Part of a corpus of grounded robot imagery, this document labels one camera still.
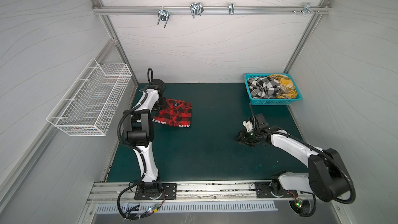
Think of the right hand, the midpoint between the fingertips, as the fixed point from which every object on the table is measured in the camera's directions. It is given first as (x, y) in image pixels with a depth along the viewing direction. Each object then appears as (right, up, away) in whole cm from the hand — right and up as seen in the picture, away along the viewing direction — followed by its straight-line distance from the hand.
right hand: (238, 135), depth 87 cm
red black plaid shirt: (-36, +12, +11) cm, 39 cm away
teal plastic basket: (+26, +19, +15) cm, 35 cm away
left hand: (-47, +17, +11) cm, 51 cm away
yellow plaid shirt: (+37, +27, +16) cm, 49 cm away
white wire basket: (-72, +19, -18) cm, 76 cm away
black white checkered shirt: (+23, +29, +21) cm, 42 cm away
